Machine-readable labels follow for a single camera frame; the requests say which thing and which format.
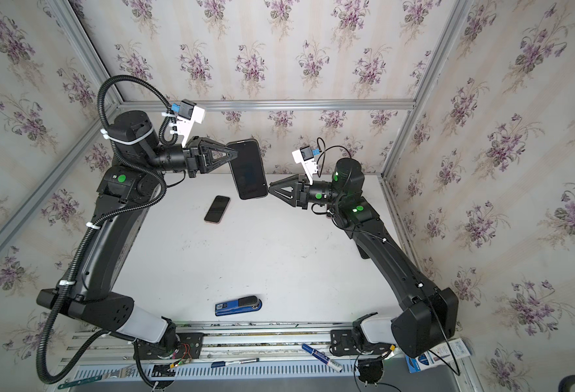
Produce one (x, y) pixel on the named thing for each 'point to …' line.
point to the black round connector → (370, 371)
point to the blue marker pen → (323, 358)
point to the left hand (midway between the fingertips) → (237, 155)
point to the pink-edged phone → (216, 209)
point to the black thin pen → (222, 363)
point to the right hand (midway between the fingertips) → (281, 188)
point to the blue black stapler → (242, 305)
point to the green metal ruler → (78, 381)
